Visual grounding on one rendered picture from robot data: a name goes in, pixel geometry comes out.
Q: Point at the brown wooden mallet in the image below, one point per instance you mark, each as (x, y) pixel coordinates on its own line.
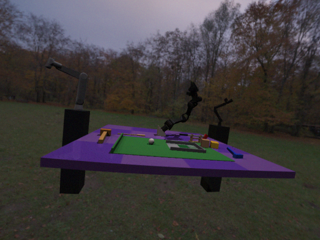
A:
(103, 133)

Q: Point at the blue golf putter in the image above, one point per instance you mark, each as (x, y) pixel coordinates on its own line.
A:
(237, 156)

